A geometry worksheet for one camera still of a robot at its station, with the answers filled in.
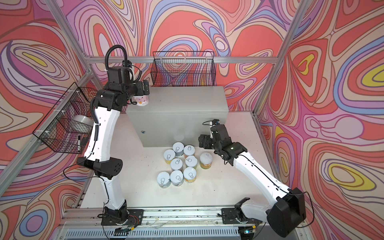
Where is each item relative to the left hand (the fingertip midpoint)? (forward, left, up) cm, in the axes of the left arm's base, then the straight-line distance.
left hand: (140, 81), depth 72 cm
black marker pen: (-25, +30, -20) cm, 44 cm away
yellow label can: (-20, -11, -38) cm, 45 cm away
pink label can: (-25, -16, -39) cm, 49 cm away
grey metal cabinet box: (+11, -14, -36) cm, 40 cm away
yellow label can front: (-31, -24, -39) cm, 55 cm away
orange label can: (-16, -23, -38) cm, 48 cm away
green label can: (-23, -25, -39) cm, 51 cm away
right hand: (-18, -33, -26) cm, 46 cm away
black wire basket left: (-15, +38, -16) cm, 44 cm away
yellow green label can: (-23, -33, -38) cm, 55 cm away
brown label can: (-34, -10, -39) cm, 53 cm away
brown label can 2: (-33, -17, -39) cm, 54 cm away
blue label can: (-14, -17, -39) cm, 45 cm away
